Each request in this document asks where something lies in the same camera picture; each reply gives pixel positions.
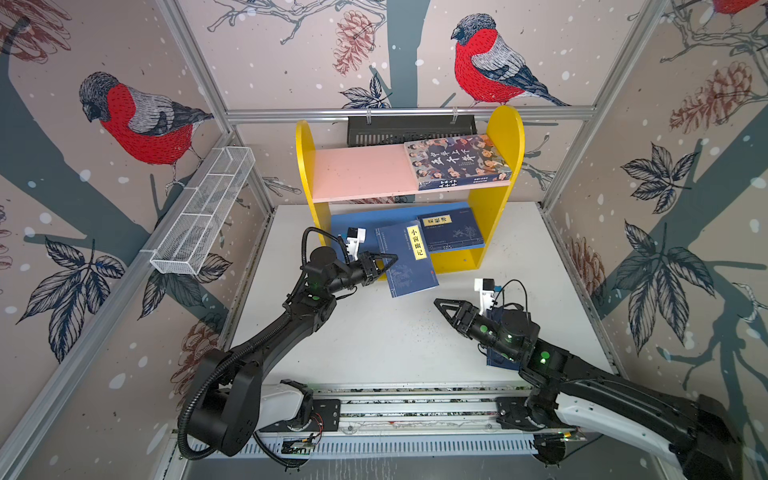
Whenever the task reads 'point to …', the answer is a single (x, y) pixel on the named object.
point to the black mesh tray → (397, 130)
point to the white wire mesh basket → (188, 239)
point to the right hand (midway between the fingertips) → (433, 310)
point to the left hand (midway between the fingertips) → (396, 262)
